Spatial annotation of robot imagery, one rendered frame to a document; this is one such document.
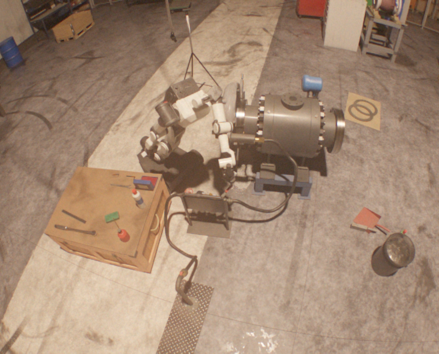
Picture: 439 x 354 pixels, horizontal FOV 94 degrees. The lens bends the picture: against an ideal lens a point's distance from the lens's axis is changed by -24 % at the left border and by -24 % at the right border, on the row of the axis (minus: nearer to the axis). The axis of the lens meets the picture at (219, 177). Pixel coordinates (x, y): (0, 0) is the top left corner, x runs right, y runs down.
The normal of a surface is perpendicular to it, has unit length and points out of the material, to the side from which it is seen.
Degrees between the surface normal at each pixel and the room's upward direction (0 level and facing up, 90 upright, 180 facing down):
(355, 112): 0
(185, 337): 0
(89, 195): 0
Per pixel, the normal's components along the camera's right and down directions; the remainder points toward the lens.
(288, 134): -0.18, 0.42
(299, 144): -0.17, 0.69
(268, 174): -0.07, -0.61
